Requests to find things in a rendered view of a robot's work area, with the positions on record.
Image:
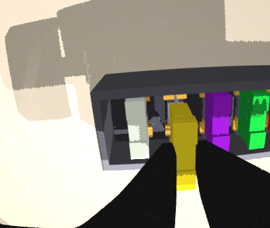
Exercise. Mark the yellow fuse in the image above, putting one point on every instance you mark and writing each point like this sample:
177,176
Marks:
184,137

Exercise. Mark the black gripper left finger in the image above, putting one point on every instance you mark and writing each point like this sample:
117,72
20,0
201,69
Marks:
148,201

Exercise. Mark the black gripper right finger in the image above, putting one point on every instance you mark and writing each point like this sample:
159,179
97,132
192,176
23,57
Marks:
234,193

